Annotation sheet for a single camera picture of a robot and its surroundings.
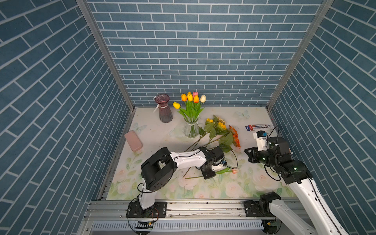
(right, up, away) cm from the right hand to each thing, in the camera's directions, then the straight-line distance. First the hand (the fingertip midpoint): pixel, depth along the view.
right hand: (247, 150), depth 74 cm
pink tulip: (-27, +31, +13) cm, 43 cm away
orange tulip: (-33, +29, +11) cm, 45 cm away
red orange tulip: (-26, +28, +9) cm, 39 cm away
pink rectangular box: (-69, +1, +26) cm, 74 cm away
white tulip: (-22, +28, +12) cm, 38 cm away
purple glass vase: (-48, +19, +33) cm, 61 cm away
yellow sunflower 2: (-9, +11, +28) cm, 32 cm away
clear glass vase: (-26, +9, +25) cm, 37 cm away
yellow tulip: (-36, +24, +9) cm, 45 cm away
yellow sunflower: (-16, +8, +31) cm, 36 cm away
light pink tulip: (-4, -15, +11) cm, 19 cm away
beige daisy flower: (-8, +15, +31) cm, 36 cm away
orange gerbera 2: (0, +2, +20) cm, 20 cm away
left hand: (-17, -17, +12) cm, 27 cm away
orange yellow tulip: (-29, +28, +11) cm, 42 cm away
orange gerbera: (-1, +9, +27) cm, 28 cm away
